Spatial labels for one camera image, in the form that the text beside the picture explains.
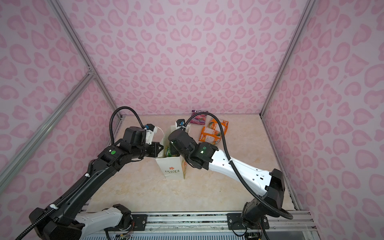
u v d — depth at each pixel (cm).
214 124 110
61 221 38
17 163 53
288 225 72
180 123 60
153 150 64
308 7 69
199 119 114
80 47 82
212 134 104
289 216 37
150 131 65
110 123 53
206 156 48
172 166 74
